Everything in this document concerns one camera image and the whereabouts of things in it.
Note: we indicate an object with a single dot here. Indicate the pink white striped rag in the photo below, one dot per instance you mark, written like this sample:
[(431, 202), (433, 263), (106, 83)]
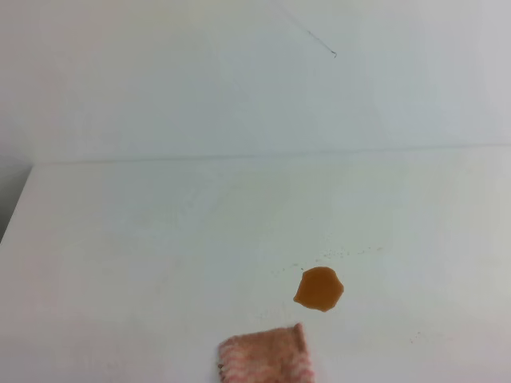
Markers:
[(278, 355)]

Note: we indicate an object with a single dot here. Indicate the brown coffee stain puddle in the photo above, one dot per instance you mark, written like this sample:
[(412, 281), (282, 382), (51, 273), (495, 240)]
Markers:
[(319, 289)]

